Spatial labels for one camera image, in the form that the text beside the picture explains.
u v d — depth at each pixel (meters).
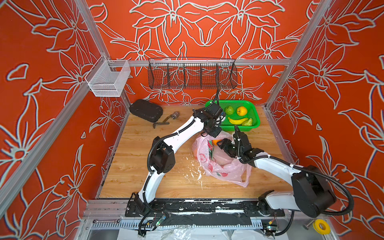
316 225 0.68
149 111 1.11
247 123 1.00
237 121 1.07
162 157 0.52
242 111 1.07
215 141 0.90
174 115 1.10
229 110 1.10
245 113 1.10
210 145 0.90
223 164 0.87
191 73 0.97
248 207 0.73
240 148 0.67
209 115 0.63
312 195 0.42
